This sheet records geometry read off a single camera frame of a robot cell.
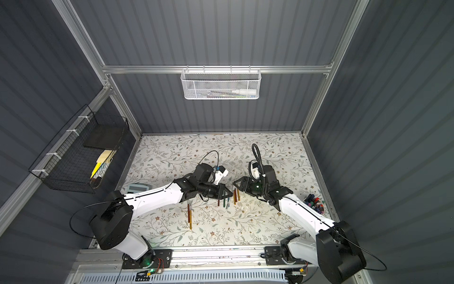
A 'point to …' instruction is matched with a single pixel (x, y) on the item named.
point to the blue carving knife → (228, 200)
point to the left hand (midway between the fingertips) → (235, 199)
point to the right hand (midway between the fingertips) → (239, 184)
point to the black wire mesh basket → (68, 163)
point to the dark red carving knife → (188, 212)
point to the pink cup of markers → (315, 203)
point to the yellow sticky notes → (101, 157)
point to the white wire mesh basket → (218, 84)
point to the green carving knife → (224, 205)
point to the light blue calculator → (135, 188)
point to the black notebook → (106, 136)
